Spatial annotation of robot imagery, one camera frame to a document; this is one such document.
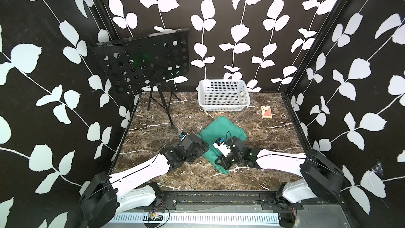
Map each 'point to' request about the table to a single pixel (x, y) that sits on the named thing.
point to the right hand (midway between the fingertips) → (215, 160)
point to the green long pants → (221, 127)
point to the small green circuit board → (153, 217)
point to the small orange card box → (266, 111)
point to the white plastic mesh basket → (223, 95)
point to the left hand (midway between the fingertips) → (206, 146)
